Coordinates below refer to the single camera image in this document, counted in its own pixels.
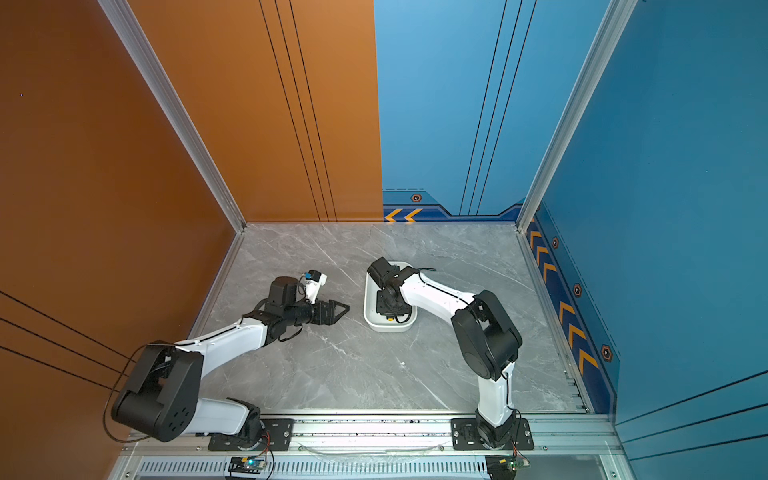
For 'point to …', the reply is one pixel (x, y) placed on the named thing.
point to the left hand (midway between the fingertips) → (340, 305)
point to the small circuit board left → (246, 465)
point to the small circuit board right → (516, 462)
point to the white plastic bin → (378, 323)
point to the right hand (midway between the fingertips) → (384, 310)
